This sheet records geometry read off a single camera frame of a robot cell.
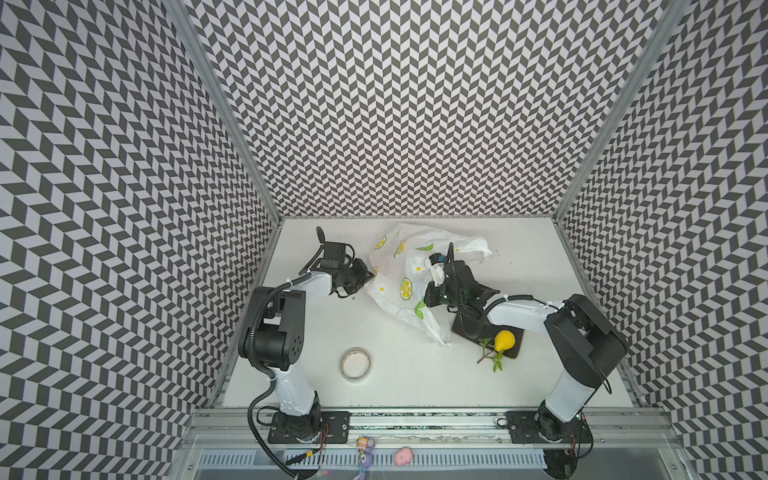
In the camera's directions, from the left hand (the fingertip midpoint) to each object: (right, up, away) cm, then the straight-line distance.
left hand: (375, 273), depth 95 cm
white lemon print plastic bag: (+8, +6, -5) cm, 11 cm away
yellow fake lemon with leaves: (+37, -18, -13) cm, 43 cm away
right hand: (+13, -7, -6) cm, 15 cm away
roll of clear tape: (-5, -24, -13) cm, 28 cm away
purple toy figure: (0, -38, -29) cm, 48 cm away
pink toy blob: (+9, -39, -29) cm, 49 cm away
